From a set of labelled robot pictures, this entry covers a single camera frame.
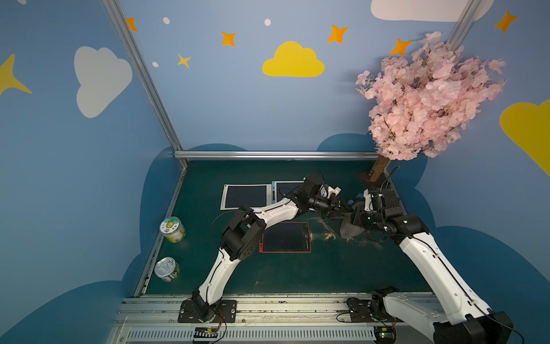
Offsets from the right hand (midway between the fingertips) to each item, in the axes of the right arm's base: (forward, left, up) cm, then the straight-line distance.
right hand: (354, 213), depth 79 cm
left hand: (0, 0, +1) cm, 1 cm away
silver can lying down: (-21, +69, -12) cm, 73 cm away
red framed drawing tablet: (-3, +25, -19) cm, 32 cm away
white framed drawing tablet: (+20, +42, -20) cm, 51 cm away
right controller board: (-36, -10, -22) cm, 43 cm away
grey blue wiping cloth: (-6, +3, -3) cm, 7 cm away
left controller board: (-39, +52, -21) cm, 69 cm away
